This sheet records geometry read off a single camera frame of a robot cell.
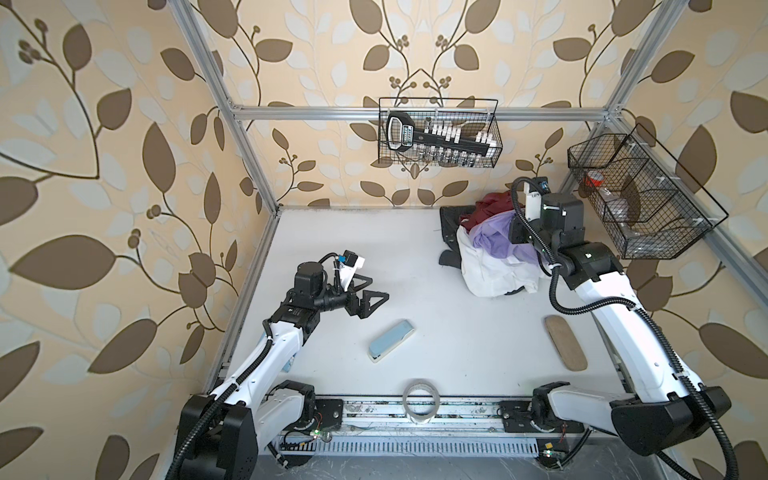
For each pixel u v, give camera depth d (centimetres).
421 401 77
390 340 86
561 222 48
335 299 68
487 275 91
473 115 91
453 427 74
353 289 69
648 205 74
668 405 37
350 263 69
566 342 83
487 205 98
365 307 69
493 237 89
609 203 71
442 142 84
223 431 40
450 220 112
